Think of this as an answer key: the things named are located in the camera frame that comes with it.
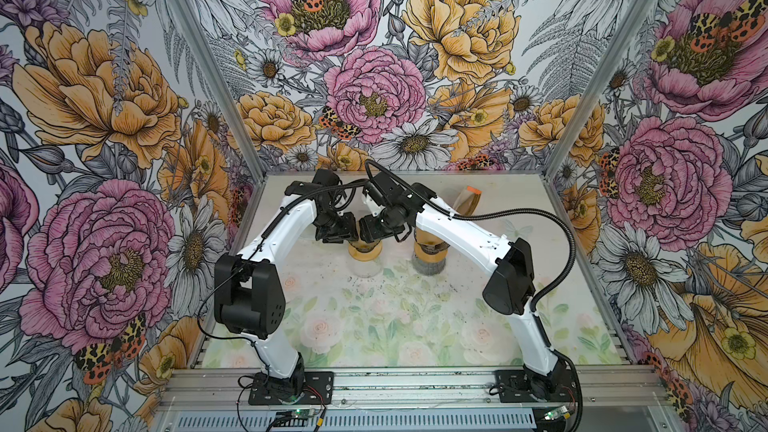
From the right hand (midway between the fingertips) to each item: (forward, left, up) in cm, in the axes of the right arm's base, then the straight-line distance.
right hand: (373, 241), depth 83 cm
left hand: (0, +7, -2) cm, 7 cm away
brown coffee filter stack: (+22, -32, -10) cm, 40 cm away
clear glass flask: (-1, +3, -14) cm, 15 cm away
